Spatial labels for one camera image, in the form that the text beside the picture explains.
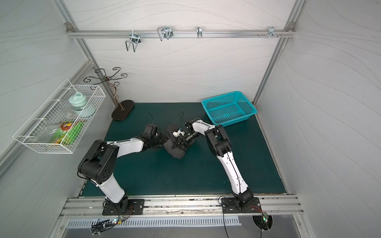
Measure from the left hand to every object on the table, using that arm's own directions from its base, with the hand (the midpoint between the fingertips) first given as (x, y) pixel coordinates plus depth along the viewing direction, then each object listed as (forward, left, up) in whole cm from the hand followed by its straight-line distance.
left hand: (168, 138), depth 96 cm
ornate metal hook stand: (+26, +37, +29) cm, 54 cm away
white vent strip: (-44, -7, -4) cm, 45 cm away
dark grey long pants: (+7, -1, +2) cm, 7 cm away
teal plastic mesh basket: (+32, -45, -4) cm, 55 cm away
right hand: (-9, -6, -2) cm, 11 cm away
